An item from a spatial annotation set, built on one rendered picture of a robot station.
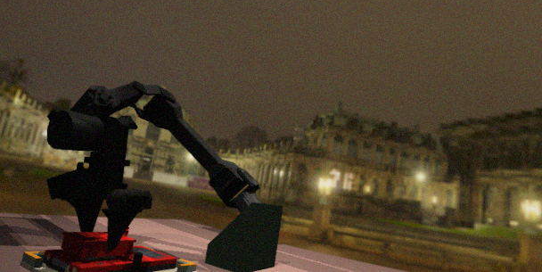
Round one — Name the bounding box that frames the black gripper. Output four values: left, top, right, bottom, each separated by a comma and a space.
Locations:
67, 152, 152, 251

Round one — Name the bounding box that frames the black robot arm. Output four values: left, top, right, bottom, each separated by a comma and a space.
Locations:
46, 81, 262, 213

